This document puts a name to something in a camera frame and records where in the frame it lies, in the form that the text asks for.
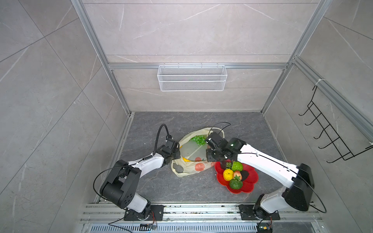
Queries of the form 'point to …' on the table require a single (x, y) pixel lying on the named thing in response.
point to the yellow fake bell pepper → (228, 174)
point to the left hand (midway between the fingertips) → (176, 149)
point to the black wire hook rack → (335, 140)
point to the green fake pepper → (236, 183)
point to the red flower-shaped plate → (248, 183)
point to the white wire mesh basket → (192, 78)
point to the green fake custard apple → (236, 166)
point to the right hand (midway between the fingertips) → (208, 155)
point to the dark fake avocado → (244, 174)
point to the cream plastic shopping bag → (193, 159)
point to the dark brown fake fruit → (228, 165)
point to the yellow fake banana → (186, 160)
